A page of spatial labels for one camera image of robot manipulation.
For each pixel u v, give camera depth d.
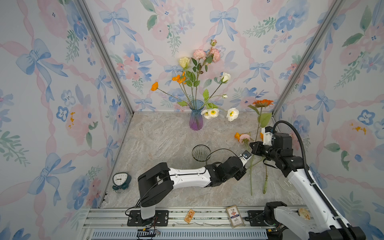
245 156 0.65
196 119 1.03
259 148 0.68
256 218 0.73
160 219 0.75
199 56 0.84
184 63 0.88
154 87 0.82
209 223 0.73
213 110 0.67
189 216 0.74
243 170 0.68
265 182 0.84
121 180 0.82
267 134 0.69
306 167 0.49
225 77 0.82
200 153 0.78
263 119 0.78
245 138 0.98
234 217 0.73
